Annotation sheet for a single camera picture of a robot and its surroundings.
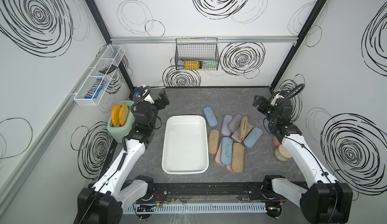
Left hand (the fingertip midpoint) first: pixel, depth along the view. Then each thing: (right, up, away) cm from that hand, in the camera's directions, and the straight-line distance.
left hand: (157, 91), depth 73 cm
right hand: (+54, -4, +6) cm, 55 cm away
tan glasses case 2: (+30, -27, +16) cm, 43 cm away
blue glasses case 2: (+53, -27, +16) cm, 61 cm away
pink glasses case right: (+37, -40, +5) cm, 55 cm away
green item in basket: (+28, +17, +13) cm, 35 cm away
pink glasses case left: (+31, -36, +9) cm, 49 cm away
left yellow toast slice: (-23, -11, +4) cm, 26 cm away
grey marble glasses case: (+44, -26, +18) cm, 54 cm away
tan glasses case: (+47, -22, +13) cm, 53 cm away
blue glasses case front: (+36, -32, +8) cm, 48 cm away
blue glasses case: (+29, -15, +26) cm, 42 cm away
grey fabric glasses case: (+44, -19, +20) cm, 52 cm away
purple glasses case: (+38, -23, +18) cm, 48 cm away
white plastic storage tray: (+13, -33, +14) cm, 38 cm away
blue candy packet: (-28, +2, -2) cm, 28 cm away
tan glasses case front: (+41, -34, +5) cm, 54 cm away
